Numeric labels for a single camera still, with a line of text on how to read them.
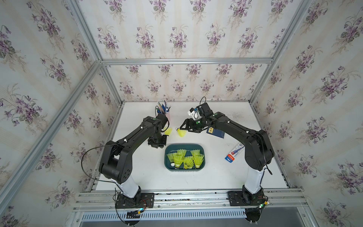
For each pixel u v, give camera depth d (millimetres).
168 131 981
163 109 1014
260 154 487
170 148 863
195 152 860
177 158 806
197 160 800
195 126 782
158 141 739
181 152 859
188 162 820
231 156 879
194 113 798
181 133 999
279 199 752
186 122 786
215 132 1037
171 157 839
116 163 447
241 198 725
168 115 1045
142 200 717
